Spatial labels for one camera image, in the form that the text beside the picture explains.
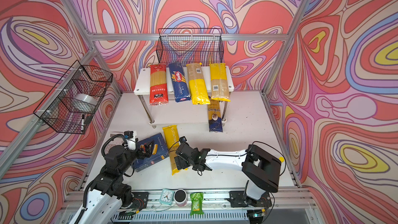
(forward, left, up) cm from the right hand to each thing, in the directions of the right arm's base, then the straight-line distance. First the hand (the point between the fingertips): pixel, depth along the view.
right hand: (185, 161), depth 84 cm
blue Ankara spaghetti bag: (+21, -18, +6) cm, 29 cm away
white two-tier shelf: (+24, +18, +33) cm, 45 cm away
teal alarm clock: (-17, +8, 0) cm, 19 cm away
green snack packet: (-18, -6, -1) cm, 19 cm away
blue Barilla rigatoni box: (+4, +13, +5) cm, 15 cm away
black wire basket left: (+14, +55, +29) cm, 64 cm away
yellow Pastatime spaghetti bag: (+15, +9, +1) cm, 17 cm away
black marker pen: (+11, +47, +24) cm, 54 cm away
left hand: (+7, +19, +13) cm, 24 cm away
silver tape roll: (+21, +45, +30) cm, 58 cm away
